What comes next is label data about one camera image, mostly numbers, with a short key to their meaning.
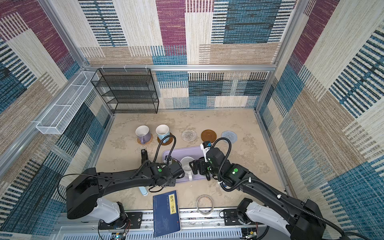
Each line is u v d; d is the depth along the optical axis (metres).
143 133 1.02
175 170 0.65
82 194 0.42
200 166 0.66
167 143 0.97
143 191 0.79
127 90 1.09
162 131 0.99
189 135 1.05
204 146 0.69
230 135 1.05
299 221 0.39
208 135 1.05
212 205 0.76
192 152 0.94
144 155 0.94
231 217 0.73
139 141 0.94
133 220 0.73
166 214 0.75
